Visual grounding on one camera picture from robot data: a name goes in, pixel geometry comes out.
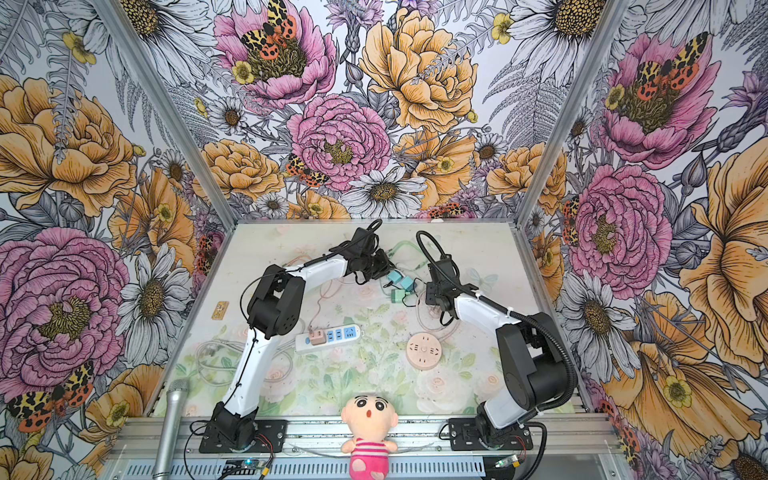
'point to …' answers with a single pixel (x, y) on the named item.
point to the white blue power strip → (335, 336)
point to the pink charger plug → (318, 337)
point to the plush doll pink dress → (370, 419)
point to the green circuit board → (242, 467)
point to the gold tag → (220, 310)
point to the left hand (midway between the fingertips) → (393, 272)
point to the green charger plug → (396, 295)
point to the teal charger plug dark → (394, 276)
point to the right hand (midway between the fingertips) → (439, 298)
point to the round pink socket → (423, 350)
